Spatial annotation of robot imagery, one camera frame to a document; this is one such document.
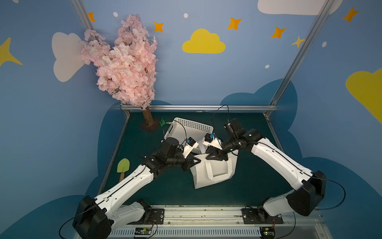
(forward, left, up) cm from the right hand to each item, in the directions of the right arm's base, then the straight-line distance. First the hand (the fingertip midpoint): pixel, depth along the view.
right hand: (209, 152), depth 74 cm
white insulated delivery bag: (-9, 0, -4) cm, 10 cm away
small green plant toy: (+36, +35, -21) cm, 54 cm away
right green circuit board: (-30, -31, -25) cm, 50 cm away
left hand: (-3, +5, -1) cm, 6 cm away
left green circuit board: (-33, +31, -22) cm, 51 cm away
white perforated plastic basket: (+31, +19, -22) cm, 43 cm away
